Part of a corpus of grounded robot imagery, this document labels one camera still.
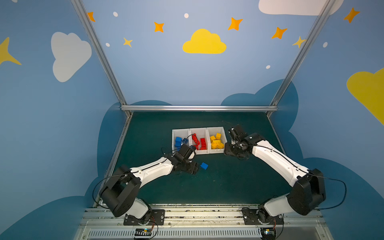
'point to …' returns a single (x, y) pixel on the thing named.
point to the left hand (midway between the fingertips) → (195, 166)
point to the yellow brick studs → (216, 142)
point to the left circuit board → (143, 232)
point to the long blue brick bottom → (178, 141)
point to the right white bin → (212, 131)
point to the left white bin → (183, 133)
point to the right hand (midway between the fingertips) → (230, 150)
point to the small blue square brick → (185, 140)
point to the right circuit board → (268, 233)
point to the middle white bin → (201, 133)
